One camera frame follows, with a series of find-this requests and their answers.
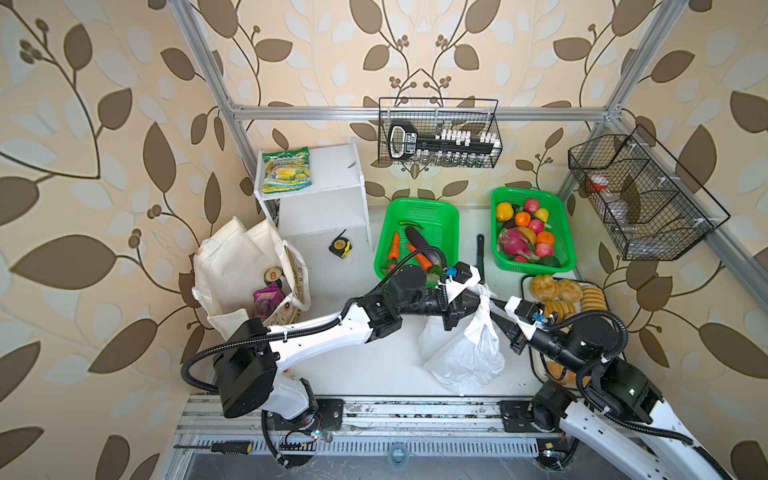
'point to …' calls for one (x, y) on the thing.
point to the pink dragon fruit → (512, 242)
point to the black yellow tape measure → (341, 245)
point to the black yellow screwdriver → (224, 447)
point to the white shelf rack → (315, 190)
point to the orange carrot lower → (426, 264)
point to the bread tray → (564, 296)
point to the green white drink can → (273, 275)
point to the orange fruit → (523, 219)
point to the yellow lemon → (504, 211)
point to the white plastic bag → (466, 358)
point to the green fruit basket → (530, 231)
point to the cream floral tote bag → (230, 266)
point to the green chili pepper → (410, 223)
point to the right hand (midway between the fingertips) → (492, 306)
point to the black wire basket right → (651, 206)
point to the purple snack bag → (266, 300)
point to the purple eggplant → (417, 241)
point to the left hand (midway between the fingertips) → (492, 303)
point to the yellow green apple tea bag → (286, 170)
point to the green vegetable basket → (441, 223)
